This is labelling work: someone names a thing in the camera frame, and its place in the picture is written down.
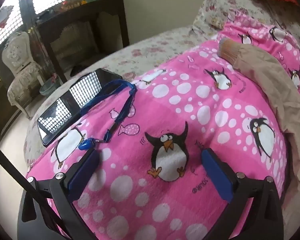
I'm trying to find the beige zip jacket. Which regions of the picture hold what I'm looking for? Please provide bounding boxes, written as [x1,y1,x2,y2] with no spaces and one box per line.
[218,37,300,205]

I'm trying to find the pink penguin blanket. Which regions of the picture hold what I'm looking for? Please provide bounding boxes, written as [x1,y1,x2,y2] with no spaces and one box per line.
[29,13,300,239]

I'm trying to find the teal basin on floor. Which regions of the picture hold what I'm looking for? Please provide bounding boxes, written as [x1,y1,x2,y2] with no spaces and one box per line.
[39,76,61,98]

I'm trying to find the white upholstered chair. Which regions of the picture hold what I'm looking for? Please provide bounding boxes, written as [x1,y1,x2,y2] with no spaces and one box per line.
[1,31,45,119]

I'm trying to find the floral bed sheet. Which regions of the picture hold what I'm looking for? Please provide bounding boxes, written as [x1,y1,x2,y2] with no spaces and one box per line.
[24,0,300,167]

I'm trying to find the dark wooden desk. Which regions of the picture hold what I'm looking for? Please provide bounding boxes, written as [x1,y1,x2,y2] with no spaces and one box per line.
[34,0,130,83]

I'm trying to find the black cable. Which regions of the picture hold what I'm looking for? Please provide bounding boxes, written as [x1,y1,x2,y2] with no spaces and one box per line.
[0,138,73,240]

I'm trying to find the blue lanyard with clip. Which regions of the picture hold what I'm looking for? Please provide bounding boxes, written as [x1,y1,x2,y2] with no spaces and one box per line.
[78,78,138,152]

